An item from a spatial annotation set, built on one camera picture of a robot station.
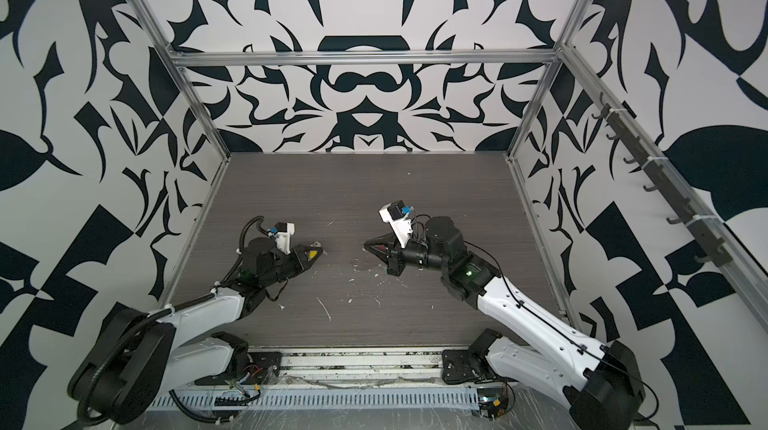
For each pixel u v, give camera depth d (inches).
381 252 26.5
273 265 28.1
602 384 15.3
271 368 29.0
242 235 26.0
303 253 31.4
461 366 29.2
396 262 23.7
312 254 32.7
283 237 31.4
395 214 23.8
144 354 16.5
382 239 25.8
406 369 29.9
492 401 28.0
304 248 30.8
